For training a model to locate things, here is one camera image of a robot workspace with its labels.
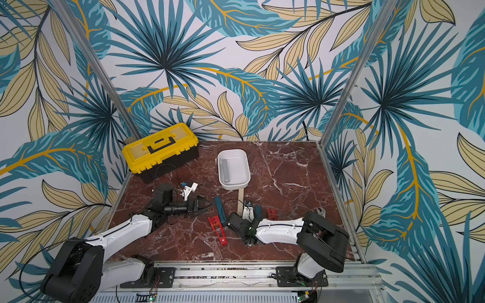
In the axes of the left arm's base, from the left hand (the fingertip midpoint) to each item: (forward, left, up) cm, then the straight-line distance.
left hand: (209, 209), depth 78 cm
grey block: (+28, -4, -11) cm, 30 cm away
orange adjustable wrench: (+6, -52, -13) cm, 54 cm away
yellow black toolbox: (+25, +30, +3) cm, 39 cm away
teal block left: (+5, -3, -12) cm, 13 cm away
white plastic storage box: (+31, -8, -13) cm, 35 cm away
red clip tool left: (-1, -1, -12) cm, 12 cm away
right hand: (-1, -14, -13) cm, 19 cm away
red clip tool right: (+4, -28, -13) cm, 31 cm away
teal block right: (+5, -21, -12) cm, 25 cm away
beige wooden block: (+10, -13, -11) cm, 20 cm away
